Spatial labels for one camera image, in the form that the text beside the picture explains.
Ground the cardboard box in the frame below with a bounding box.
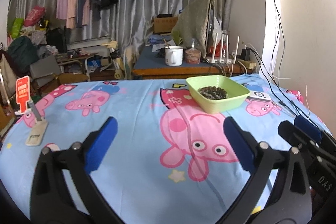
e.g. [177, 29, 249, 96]
[153, 17, 178, 34]

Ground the beige power strip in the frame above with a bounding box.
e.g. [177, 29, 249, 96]
[236, 59, 257, 70]

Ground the black power adapter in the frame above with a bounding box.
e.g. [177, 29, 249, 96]
[240, 48, 251, 61]

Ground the white wifi router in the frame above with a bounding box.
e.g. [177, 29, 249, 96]
[205, 32, 240, 65]

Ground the covered computer monitor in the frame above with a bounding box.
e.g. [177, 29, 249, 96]
[171, 0, 222, 58]

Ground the black cable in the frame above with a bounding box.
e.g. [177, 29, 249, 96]
[245, 47, 316, 122]

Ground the red sign phone stand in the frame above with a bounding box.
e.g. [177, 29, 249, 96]
[15, 76, 49, 146]

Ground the blue cartoon pig bedsheet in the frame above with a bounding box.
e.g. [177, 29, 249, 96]
[1, 75, 335, 223]

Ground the white enamel mug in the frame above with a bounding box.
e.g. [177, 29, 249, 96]
[165, 46, 183, 67]

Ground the wooden chair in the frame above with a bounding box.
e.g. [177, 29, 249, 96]
[0, 73, 15, 138]

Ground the beaded bracelets pile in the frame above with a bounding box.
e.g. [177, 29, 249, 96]
[198, 86, 228, 101]

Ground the white portable wifi device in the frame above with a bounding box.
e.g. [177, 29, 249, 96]
[246, 90, 272, 102]

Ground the dark green bundle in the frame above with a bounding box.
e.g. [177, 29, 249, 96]
[7, 36, 39, 74]

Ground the bagged snack jar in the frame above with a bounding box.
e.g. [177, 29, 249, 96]
[185, 38, 201, 64]

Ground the green plastic basket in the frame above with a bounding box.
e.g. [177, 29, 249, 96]
[186, 75, 250, 114]

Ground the green bag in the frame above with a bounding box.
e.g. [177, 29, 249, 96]
[10, 18, 25, 39]

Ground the red bag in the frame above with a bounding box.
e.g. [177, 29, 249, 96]
[23, 6, 46, 27]

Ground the wooden desk blue top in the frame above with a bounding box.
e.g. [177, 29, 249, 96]
[132, 47, 253, 80]

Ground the pink hanging dress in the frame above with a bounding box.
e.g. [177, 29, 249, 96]
[56, 0, 75, 29]

